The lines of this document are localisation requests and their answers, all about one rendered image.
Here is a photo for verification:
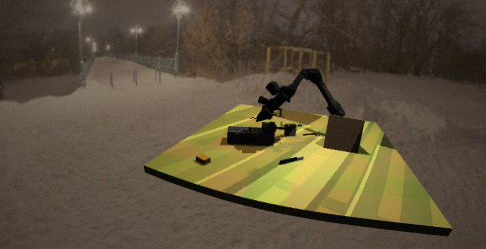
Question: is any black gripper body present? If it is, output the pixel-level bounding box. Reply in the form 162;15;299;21
262;98;280;120

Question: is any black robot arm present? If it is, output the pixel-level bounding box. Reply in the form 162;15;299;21
258;68;345;117

